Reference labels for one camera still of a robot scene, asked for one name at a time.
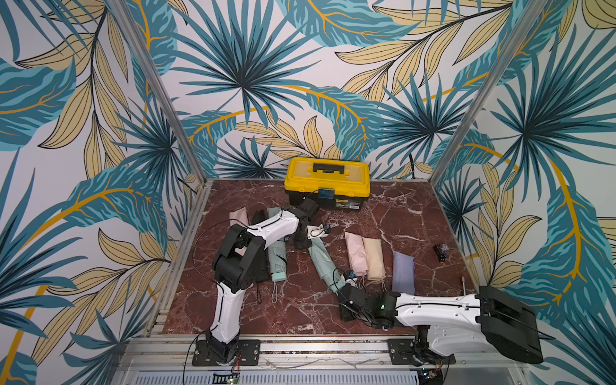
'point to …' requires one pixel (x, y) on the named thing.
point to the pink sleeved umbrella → (357, 255)
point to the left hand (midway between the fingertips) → (299, 240)
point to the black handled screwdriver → (463, 278)
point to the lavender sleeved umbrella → (403, 273)
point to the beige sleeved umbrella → (374, 258)
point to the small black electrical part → (441, 251)
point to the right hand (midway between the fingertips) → (338, 306)
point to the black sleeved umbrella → (261, 266)
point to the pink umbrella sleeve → (241, 215)
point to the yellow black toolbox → (351, 180)
